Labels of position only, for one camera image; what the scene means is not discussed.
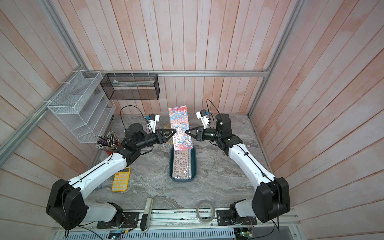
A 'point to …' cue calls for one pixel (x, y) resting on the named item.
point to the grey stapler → (146, 216)
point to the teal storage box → (193, 167)
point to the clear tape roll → (205, 213)
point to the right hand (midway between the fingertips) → (186, 132)
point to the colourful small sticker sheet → (168, 145)
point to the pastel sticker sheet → (182, 164)
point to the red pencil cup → (110, 152)
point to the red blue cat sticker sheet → (180, 122)
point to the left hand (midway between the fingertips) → (174, 133)
